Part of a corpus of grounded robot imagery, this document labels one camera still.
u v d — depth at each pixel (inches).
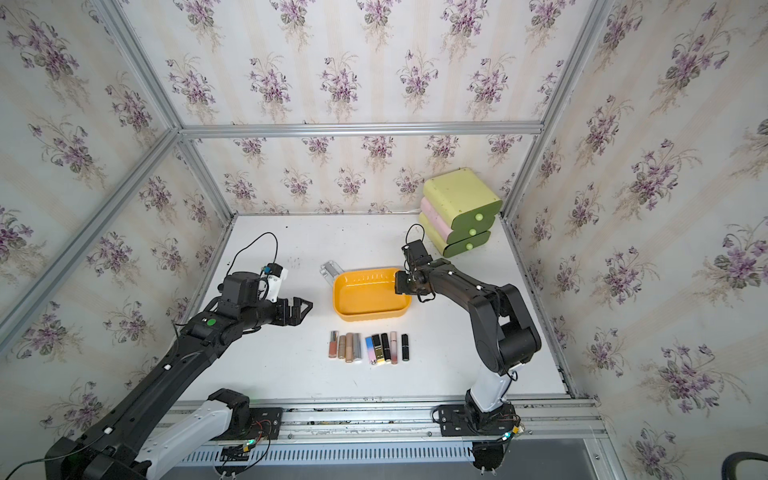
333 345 33.8
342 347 33.6
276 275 27.5
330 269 40.6
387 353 33.0
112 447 15.1
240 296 22.9
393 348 33.4
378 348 33.0
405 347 33.7
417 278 27.0
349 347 33.3
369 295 38.5
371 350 33.2
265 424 28.6
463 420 28.8
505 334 18.3
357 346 33.6
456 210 36.4
